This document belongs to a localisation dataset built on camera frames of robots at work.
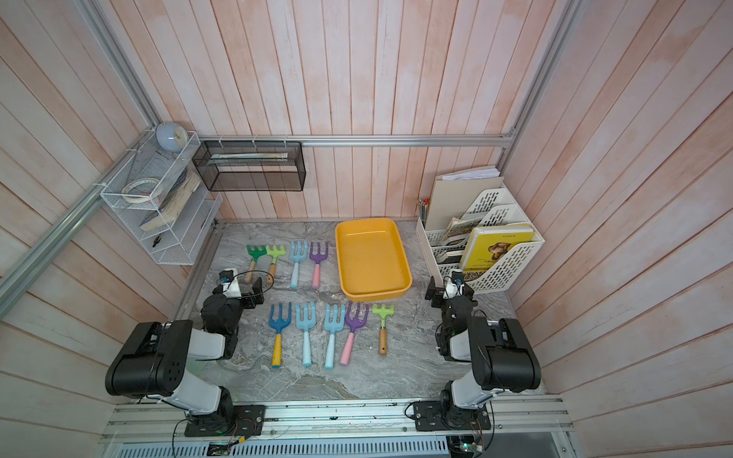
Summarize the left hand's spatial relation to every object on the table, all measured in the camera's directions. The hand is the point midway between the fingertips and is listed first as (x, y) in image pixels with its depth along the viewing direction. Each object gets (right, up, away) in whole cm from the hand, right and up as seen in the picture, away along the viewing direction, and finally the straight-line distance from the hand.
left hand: (248, 280), depth 92 cm
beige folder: (+68, +28, +1) cm, 74 cm away
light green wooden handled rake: (+4, +9, +17) cm, 20 cm away
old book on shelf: (-16, +24, -13) cm, 31 cm away
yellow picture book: (+75, +11, -9) cm, 76 cm away
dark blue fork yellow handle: (+11, -14, -2) cm, 18 cm away
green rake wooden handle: (-4, +9, +15) cm, 18 cm away
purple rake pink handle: (+20, +7, +15) cm, 26 cm away
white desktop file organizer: (+67, +11, +8) cm, 68 cm away
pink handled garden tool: (+35, -14, -1) cm, 37 cm away
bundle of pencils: (+60, +25, +8) cm, 66 cm away
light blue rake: (+13, +8, +16) cm, 22 cm away
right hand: (+66, +2, -1) cm, 66 cm away
